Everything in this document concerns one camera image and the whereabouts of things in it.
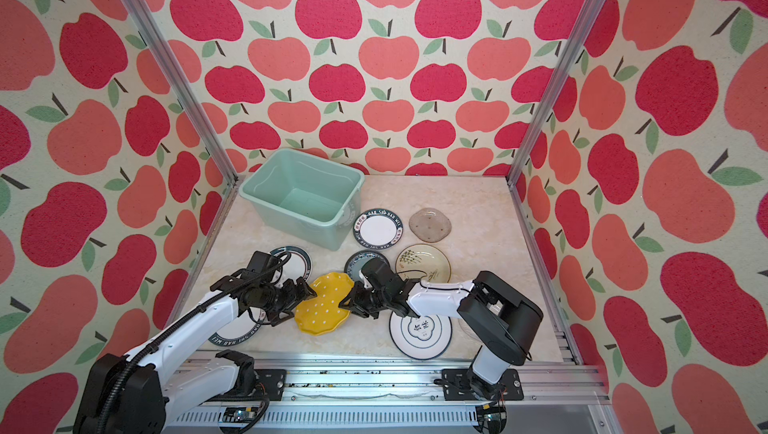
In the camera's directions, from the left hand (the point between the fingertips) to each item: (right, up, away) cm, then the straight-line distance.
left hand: (312, 303), depth 82 cm
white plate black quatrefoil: (+31, -9, -1) cm, 32 cm away
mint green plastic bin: (-11, +32, +32) cm, 47 cm away
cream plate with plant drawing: (+33, +9, +14) cm, 37 cm away
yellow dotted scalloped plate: (+3, -3, +1) cm, 4 cm away
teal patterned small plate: (+11, +9, +14) cm, 20 cm away
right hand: (+9, 0, -1) cm, 9 cm away
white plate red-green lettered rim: (+18, +19, +23) cm, 35 cm away
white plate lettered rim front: (-20, -7, 0) cm, 21 cm away
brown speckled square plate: (+37, +20, +25) cm, 49 cm away
